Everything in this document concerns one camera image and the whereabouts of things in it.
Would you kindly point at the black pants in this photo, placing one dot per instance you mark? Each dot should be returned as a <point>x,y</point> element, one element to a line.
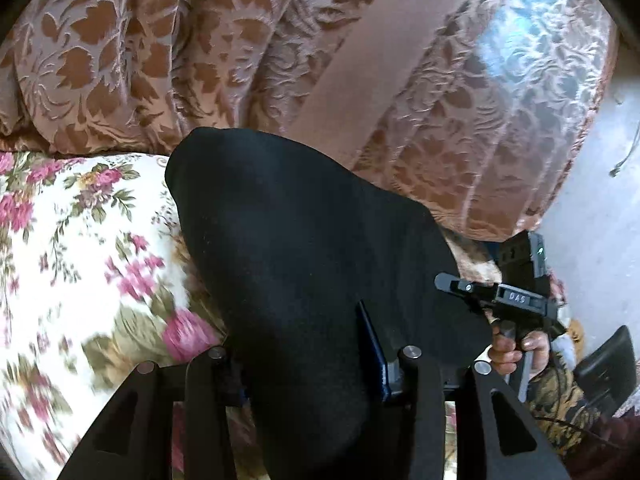
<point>290,244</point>

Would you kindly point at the floral bedspread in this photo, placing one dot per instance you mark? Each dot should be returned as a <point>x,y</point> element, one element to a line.
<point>95,279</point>

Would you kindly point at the person's right hand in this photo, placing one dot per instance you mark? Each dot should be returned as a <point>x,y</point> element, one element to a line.
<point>505,354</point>

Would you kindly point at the black chair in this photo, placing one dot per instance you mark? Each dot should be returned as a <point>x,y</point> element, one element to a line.
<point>608,376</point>

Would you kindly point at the brown patterned curtain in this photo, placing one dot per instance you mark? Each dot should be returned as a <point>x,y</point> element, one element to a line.
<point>474,108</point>

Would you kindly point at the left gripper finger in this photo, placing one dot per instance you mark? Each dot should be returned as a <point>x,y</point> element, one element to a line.
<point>378,360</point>

